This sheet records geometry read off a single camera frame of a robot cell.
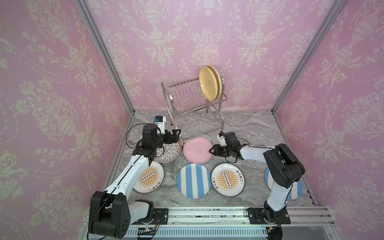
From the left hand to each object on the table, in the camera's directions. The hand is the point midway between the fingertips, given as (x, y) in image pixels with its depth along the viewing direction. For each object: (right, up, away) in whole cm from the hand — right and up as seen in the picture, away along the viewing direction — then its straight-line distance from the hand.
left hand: (174, 131), depth 82 cm
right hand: (+22, -13, +14) cm, 29 cm away
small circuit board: (-13, -49, -9) cm, 51 cm away
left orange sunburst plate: (-14, -28, +4) cm, 32 cm away
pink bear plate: (+12, -13, +15) cm, 23 cm away
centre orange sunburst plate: (+30, -28, +3) cm, 41 cm away
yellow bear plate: (+19, +28, +7) cm, 35 cm away
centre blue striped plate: (+11, -29, +4) cm, 31 cm away
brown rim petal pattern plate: (-7, -15, +15) cm, 22 cm away
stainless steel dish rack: (+10, +10, +35) cm, 38 cm away
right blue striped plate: (+68, -32, 0) cm, 75 cm away
